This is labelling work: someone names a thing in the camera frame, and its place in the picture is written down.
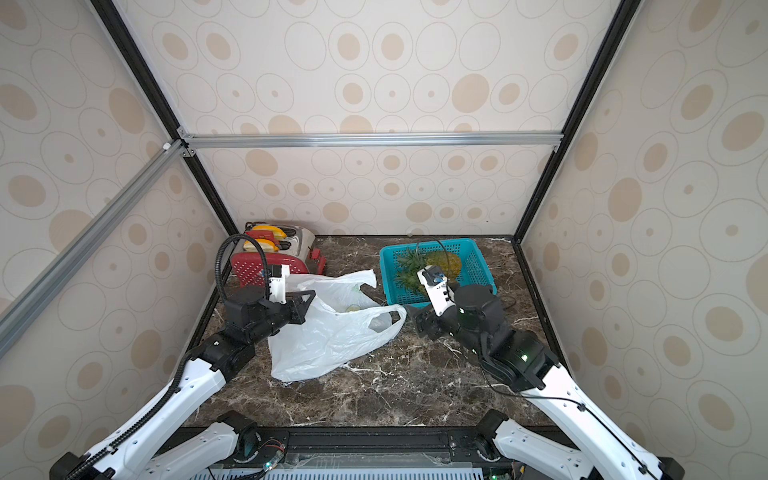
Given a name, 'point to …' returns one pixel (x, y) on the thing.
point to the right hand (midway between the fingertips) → (417, 300)
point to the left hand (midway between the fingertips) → (322, 292)
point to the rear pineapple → (413, 260)
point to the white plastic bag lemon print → (341, 319)
